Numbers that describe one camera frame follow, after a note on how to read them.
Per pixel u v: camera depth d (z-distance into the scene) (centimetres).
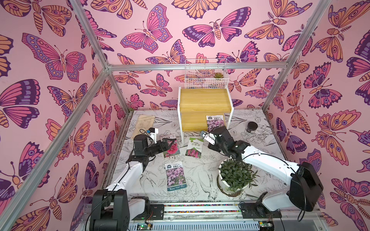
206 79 106
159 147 73
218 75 92
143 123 112
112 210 41
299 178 41
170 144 78
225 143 61
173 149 97
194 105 78
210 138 71
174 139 103
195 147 97
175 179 84
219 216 73
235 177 69
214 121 90
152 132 77
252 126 104
